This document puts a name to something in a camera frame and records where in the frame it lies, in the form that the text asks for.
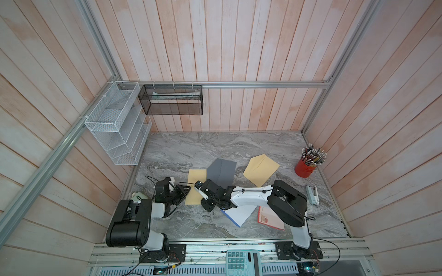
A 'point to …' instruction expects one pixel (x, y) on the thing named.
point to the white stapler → (312, 195)
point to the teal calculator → (243, 263)
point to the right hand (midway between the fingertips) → (203, 201)
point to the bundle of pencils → (313, 157)
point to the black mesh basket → (172, 99)
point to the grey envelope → (221, 172)
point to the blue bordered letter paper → (239, 214)
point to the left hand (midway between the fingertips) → (191, 189)
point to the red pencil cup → (303, 169)
